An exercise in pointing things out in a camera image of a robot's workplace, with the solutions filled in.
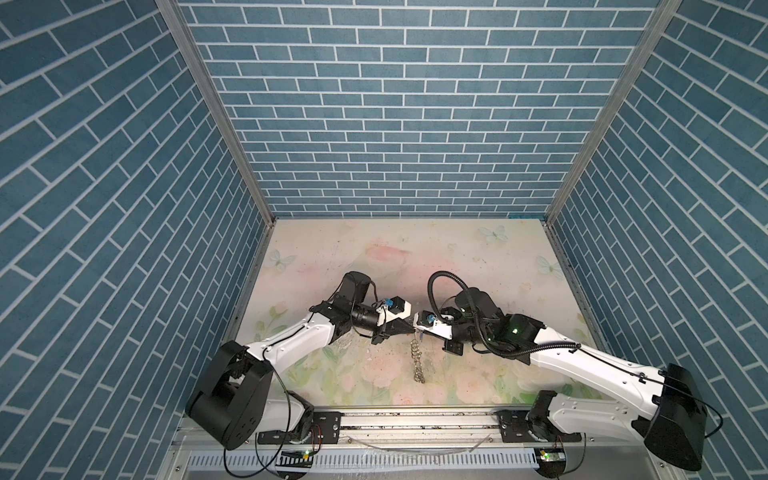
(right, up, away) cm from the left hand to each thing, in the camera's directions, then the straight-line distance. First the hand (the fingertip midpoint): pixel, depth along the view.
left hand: (410, 328), depth 76 cm
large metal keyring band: (+1, -6, -1) cm, 7 cm away
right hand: (+3, +1, -1) cm, 3 cm away
